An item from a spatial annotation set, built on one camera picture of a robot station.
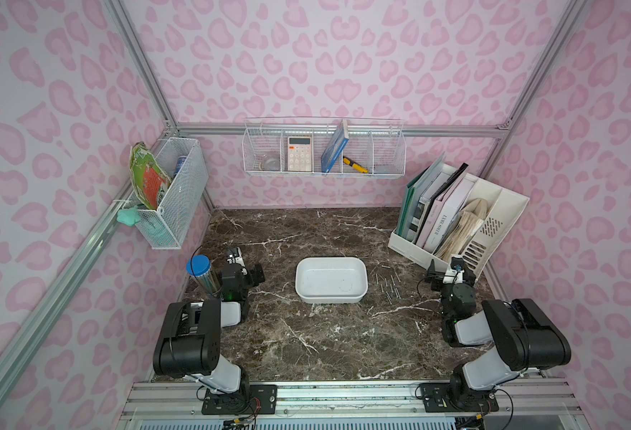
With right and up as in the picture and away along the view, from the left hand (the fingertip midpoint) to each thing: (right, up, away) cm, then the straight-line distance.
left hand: (241, 261), depth 94 cm
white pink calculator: (+20, +38, +1) cm, 43 cm away
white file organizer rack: (+89, +17, -3) cm, 91 cm away
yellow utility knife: (+39, +36, +3) cm, 53 cm away
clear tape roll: (+10, +35, +1) cm, 36 cm away
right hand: (+70, +1, -6) cm, 70 cm away
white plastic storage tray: (+31, -7, +4) cm, 33 cm away
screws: (+54, -11, -2) cm, 55 cm away
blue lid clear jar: (-8, 0, -14) cm, 16 cm away
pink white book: (+68, +16, -7) cm, 71 cm away
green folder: (+57, +22, -11) cm, 62 cm away
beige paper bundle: (+76, +15, -7) cm, 78 cm away
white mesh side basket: (-17, +33, -6) cm, 38 cm away
